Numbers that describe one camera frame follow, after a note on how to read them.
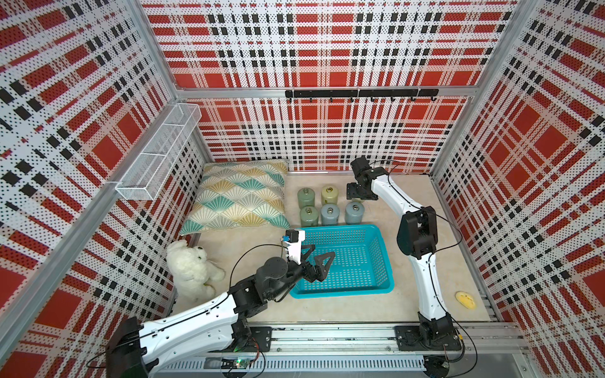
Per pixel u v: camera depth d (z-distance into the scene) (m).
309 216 0.96
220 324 0.50
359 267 0.90
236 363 0.69
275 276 0.52
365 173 0.77
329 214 0.96
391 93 0.88
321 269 0.61
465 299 0.80
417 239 0.62
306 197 1.02
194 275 0.70
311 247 0.73
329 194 1.04
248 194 0.93
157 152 0.76
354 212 0.96
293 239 0.61
